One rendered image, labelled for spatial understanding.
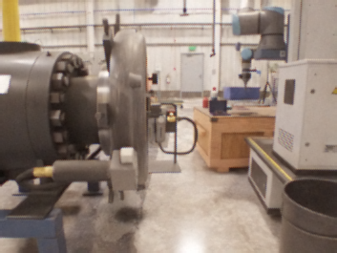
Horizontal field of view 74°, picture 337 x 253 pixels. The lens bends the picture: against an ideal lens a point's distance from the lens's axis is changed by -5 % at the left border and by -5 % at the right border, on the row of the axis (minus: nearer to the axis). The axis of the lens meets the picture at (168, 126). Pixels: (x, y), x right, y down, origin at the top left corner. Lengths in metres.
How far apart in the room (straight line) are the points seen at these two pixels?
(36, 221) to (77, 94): 0.53
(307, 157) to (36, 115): 1.16
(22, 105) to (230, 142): 1.52
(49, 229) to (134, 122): 0.51
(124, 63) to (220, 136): 1.24
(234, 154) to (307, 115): 0.98
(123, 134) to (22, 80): 0.46
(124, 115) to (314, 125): 0.82
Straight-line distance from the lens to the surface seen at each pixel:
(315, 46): 1.66
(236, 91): 2.18
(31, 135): 1.03
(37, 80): 1.03
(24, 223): 1.04
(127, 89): 0.82
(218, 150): 1.95
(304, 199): 1.10
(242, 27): 1.70
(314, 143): 1.21
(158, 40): 12.07
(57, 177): 0.86
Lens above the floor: 0.74
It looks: 11 degrees down
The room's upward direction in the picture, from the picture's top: straight up
